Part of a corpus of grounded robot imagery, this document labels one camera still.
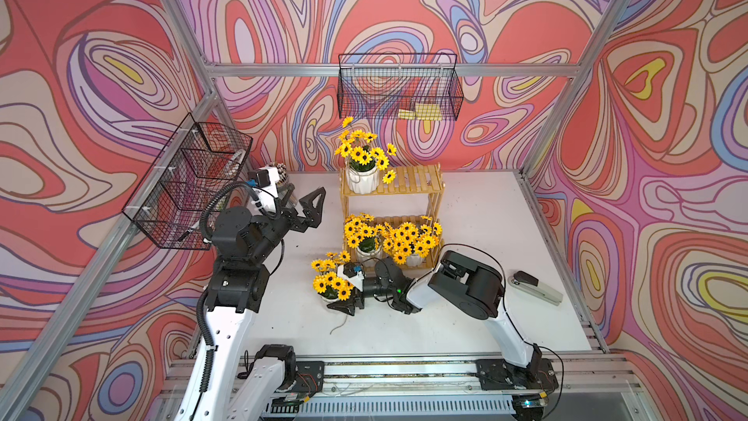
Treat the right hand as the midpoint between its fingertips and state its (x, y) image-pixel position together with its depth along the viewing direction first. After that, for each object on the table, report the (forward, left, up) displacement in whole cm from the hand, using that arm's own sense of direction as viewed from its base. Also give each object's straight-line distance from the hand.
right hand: (332, 296), depth 85 cm
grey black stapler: (+1, -60, 0) cm, 60 cm away
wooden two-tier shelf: (+22, -22, +25) cm, 40 cm away
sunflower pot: (-2, -1, +13) cm, 13 cm away
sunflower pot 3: (+9, -23, +13) cm, 28 cm away
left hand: (+9, 0, +37) cm, 38 cm away
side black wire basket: (+13, +37, +29) cm, 49 cm away
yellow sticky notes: (+46, -30, +31) cm, 63 cm away
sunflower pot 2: (+12, -10, +14) cm, 21 cm away
